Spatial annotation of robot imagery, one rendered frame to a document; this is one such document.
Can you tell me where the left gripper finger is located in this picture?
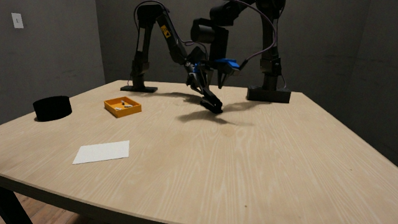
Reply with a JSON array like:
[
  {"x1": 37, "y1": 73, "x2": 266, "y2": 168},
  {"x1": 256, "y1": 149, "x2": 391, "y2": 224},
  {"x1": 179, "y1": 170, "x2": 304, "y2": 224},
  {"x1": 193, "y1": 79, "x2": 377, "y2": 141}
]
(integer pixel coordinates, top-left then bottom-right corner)
[
  {"x1": 218, "y1": 70, "x2": 229, "y2": 90},
  {"x1": 200, "y1": 68, "x2": 214, "y2": 90}
]

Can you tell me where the orange shallow tray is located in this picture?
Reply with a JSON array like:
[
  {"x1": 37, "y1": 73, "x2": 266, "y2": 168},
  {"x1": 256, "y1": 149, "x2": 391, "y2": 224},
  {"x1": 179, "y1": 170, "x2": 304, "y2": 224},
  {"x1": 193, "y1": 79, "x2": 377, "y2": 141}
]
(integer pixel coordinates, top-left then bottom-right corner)
[{"x1": 104, "y1": 96, "x2": 142, "y2": 118}]

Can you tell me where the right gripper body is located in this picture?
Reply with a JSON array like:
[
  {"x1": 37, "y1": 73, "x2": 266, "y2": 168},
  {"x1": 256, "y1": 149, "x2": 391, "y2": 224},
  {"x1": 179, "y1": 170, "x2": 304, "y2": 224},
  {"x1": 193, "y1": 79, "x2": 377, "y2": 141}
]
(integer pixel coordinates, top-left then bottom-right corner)
[{"x1": 186, "y1": 62, "x2": 203, "y2": 87}]

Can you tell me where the white sheet of paper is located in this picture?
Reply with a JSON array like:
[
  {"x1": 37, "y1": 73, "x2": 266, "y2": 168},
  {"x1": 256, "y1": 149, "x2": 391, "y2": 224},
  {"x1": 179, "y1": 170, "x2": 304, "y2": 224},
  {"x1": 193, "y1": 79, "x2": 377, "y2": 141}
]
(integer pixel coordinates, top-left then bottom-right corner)
[{"x1": 72, "y1": 141, "x2": 129, "y2": 165}]

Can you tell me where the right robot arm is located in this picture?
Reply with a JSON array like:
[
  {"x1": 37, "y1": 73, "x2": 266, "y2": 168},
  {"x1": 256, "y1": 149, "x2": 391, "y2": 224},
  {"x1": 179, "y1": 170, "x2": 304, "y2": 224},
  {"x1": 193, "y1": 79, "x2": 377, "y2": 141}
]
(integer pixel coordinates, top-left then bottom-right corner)
[{"x1": 120, "y1": 4, "x2": 206, "y2": 92}]

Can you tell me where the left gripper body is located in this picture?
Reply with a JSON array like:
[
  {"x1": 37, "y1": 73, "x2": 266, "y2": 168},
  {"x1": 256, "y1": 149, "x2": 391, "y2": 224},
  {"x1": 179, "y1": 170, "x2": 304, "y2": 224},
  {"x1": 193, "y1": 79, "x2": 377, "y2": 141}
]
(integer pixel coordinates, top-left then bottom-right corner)
[{"x1": 200, "y1": 44, "x2": 240, "y2": 70}]

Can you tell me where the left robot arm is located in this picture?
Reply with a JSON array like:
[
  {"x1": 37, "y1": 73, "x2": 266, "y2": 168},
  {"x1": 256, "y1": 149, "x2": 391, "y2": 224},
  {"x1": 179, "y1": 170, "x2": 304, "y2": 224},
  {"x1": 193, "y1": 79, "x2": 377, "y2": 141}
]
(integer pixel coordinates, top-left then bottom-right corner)
[{"x1": 190, "y1": 0, "x2": 292, "y2": 94}]

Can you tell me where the black short cylinder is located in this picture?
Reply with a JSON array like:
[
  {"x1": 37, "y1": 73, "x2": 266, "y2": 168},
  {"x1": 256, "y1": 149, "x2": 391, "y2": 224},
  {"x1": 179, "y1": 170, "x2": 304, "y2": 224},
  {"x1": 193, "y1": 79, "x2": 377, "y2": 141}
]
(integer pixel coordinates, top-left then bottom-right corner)
[{"x1": 33, "y1": 96, "x2": 72, "y2": 121}]

